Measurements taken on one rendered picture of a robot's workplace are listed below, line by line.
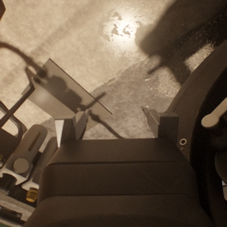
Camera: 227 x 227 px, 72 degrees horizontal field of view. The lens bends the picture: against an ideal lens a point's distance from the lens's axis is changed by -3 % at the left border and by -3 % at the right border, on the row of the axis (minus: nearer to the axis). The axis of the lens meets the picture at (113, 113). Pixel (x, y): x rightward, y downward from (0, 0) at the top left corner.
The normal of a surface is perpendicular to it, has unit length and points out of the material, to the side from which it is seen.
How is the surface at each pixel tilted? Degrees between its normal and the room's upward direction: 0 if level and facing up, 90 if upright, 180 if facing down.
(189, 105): 90
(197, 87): 90
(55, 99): 0
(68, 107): 0
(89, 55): 0
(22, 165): 90
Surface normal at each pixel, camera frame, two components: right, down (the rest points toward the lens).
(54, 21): -0.11, 0.64
